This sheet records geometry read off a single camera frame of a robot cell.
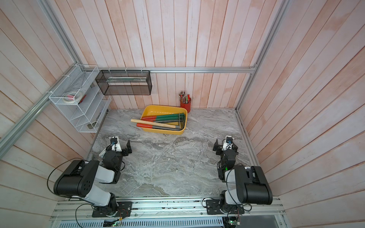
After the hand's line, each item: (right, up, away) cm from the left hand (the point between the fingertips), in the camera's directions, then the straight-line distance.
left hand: (122, 142), depth 91 cm
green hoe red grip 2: (+26, +15, +17) cm, 35 cm away
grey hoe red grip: (+18, +10, +9) cm, 23 cm away
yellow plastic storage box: (+18, +23, +26) cm, 39 cm away
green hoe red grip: (+38, +18, +13) cm, 44 cm away
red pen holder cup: (+44, +26, +23) cm, 56 cm away
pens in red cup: (+41, +32, +19) cm, 56 cm away
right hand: (+67, +2, -2) cm, 67 cm away
